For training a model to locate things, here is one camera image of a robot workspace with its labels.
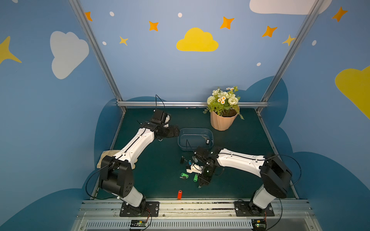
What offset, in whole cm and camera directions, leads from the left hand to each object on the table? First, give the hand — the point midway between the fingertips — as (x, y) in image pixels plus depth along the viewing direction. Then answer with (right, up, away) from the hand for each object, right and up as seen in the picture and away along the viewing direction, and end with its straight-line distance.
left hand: (173, 131), depth 87 cm
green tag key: (+7, -27, -1) cm, 28 cm away
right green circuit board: (+46, -48, -14) cm, 68 cm away
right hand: (+17, -28, -8) cm, 34 cm away
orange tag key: (+5, -35, -8) cm, 37 cm away
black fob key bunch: (+6, -19, +6) cm, 21 cm away
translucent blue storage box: (+10, -7, +18) cm, 22 cm away
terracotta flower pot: (+32, +5, +12) cm, 35 cm away
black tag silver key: (+24, -8, +15) cm, 29 cm away
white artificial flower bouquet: (+30, +16, -7) cm, 34 cm away
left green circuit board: (-16, -46, -15) cm, 51 cm away
